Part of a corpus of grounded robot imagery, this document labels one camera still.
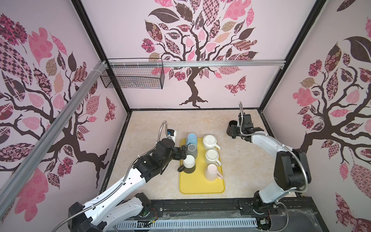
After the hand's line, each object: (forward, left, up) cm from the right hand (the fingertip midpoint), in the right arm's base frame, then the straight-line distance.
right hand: (236, 127), depth 94 cm
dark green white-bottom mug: (-25, +32, -2) cm, 41 cm away
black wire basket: (+51, +79, +7) cm, 95 cm away
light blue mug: (-8, +30, -2) cm, 31 cm away
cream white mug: (-19, +18, -5) cm, 26 cm away
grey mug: (-16, +30, -1) cm, 34 cm away
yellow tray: (-32, +28, -12) cm, 44 cm away
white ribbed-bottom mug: (-10, +19, -3) cm, 21 cm away
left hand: (-20, +37, +9) cm, 43 cm away
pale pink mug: (-30, +20, -3) cm, 36 cm away
